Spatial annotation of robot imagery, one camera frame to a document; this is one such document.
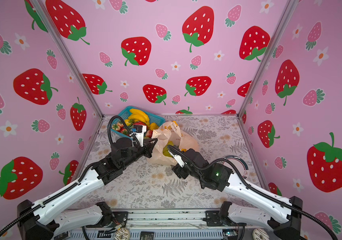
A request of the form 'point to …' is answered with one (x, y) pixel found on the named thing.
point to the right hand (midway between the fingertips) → (175, 159)
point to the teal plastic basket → (153, 118)
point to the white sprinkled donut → (259, 234)
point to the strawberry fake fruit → (118, 126)
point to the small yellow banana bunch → (139, 115)
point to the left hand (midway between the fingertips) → (157, 139)
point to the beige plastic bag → (170, 131)
